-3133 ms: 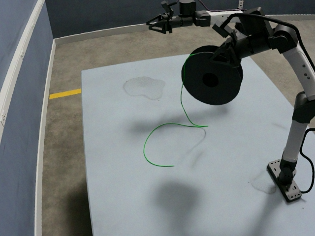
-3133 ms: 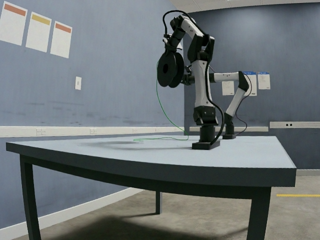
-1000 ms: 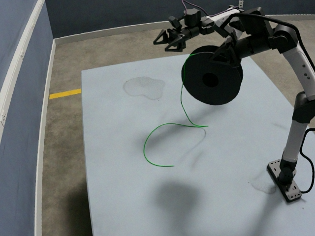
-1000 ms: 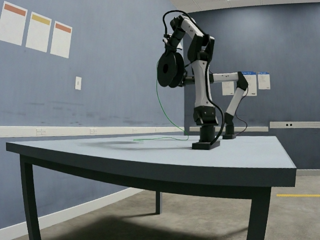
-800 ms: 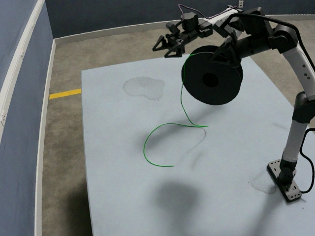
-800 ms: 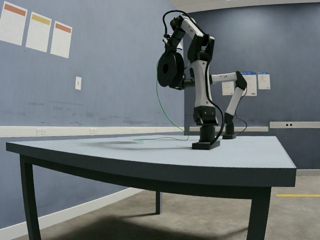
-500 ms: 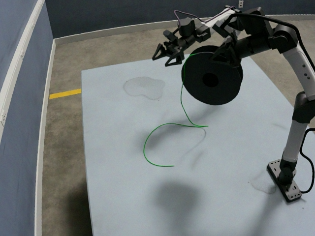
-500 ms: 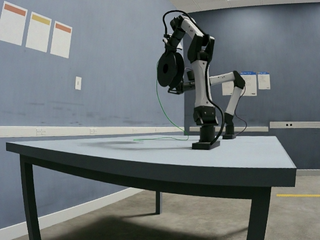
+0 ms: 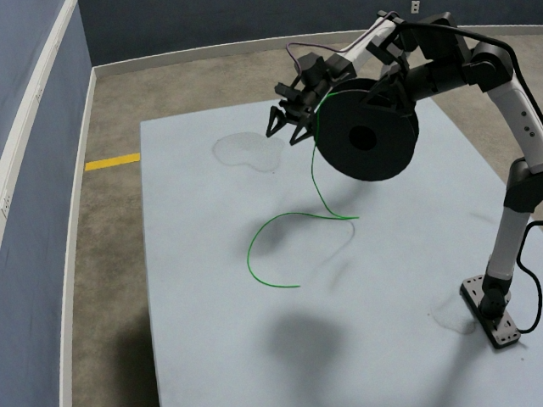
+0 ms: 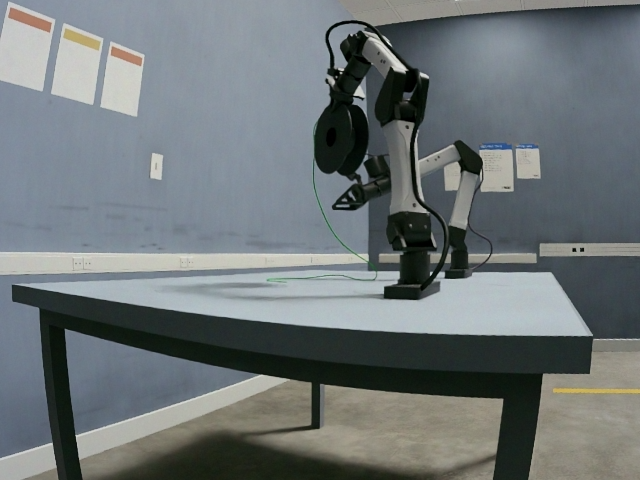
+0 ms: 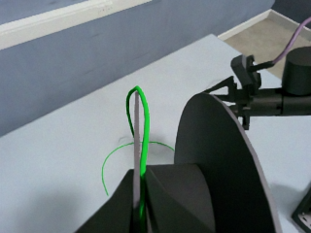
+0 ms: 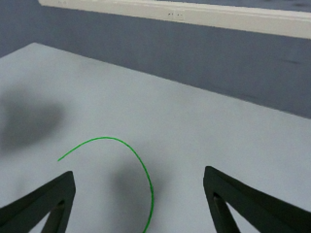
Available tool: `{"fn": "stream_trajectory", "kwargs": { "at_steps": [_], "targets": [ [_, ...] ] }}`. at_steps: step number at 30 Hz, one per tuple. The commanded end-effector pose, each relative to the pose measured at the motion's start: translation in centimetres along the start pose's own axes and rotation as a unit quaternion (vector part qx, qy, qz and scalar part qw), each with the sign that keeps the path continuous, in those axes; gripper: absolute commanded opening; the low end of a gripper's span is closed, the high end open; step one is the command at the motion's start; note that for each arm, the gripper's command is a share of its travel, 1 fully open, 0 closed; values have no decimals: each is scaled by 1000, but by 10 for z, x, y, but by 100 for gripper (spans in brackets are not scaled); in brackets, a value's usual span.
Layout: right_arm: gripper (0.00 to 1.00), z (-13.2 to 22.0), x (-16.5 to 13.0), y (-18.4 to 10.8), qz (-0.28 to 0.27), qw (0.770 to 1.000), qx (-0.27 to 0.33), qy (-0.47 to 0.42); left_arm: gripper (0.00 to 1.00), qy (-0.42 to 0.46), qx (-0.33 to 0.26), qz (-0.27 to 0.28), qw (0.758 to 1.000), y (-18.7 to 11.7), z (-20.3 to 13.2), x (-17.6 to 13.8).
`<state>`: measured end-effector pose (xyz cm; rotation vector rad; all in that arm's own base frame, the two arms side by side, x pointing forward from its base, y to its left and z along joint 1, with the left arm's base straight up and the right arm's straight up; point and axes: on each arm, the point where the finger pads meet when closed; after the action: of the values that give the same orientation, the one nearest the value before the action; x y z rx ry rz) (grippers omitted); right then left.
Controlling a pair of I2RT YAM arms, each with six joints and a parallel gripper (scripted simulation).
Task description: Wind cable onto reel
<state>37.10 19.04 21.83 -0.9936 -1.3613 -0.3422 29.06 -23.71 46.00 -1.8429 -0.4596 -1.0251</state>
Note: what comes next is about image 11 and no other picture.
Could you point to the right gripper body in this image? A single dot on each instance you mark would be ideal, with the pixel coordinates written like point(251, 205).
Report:
point(250, 101)

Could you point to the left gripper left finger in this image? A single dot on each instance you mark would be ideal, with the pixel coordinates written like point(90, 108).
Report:
point(116, 214)

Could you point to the black cable reel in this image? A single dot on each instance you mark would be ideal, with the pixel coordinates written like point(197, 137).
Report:
point(216, 173)

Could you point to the green cable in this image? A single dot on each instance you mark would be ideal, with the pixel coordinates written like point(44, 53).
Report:
point(143, 152)

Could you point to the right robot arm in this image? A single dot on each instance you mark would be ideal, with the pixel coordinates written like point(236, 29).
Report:
point(295, 85)

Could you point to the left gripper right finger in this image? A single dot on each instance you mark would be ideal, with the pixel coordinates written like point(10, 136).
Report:
point(164, 214)

